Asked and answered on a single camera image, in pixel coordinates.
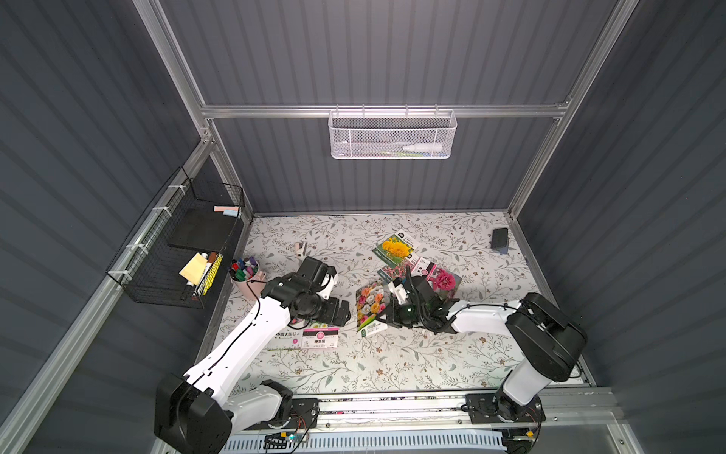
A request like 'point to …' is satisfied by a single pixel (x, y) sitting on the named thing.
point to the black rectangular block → (499, 241)
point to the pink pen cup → (246, 274)
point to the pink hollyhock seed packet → (444, 281)
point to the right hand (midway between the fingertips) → (375, 322)
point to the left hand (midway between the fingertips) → (336, 316)
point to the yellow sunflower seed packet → (397, 247)
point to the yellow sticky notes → (194, 269)
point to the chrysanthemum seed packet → (316, 338)
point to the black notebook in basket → (201, 227)
